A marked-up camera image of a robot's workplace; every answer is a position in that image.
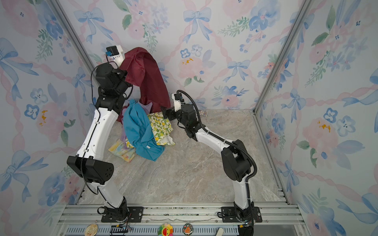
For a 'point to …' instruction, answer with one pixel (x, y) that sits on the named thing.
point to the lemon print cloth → (162, 130)
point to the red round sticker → (188, 229)
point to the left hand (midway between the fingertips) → (141, 55)
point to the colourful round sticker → (165, 229)
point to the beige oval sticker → (91, 229)
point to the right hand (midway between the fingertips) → (167, 103)
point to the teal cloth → (138, 131)
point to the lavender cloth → (146, 107)
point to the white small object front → (220, 232)
